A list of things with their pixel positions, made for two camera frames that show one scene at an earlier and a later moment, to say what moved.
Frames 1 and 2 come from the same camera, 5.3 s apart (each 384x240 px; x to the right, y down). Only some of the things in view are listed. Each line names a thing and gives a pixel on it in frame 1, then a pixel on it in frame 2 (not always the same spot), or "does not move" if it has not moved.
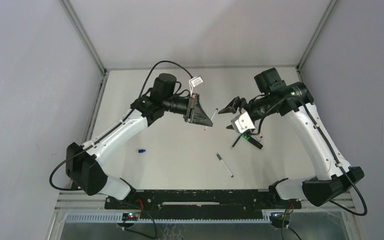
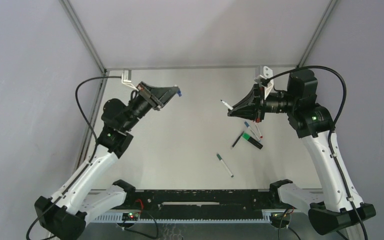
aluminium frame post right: (330, 7) does not move
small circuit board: (130, 216) does not move
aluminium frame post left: (82, 33) does not move
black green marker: (255, 143) does not move
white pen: (212, 117) -> (227, 105)
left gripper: (192, 108) -> (150, 98)
